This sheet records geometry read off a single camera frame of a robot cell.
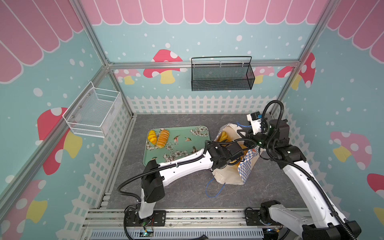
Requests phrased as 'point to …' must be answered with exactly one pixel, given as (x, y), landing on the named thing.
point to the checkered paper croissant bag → (239, 173)
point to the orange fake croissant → (162, 138)
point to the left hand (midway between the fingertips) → (211, 154)
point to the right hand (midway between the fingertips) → (238, 130)
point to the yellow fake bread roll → (152, 137)
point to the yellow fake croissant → (224, 136)
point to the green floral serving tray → (183, 141)
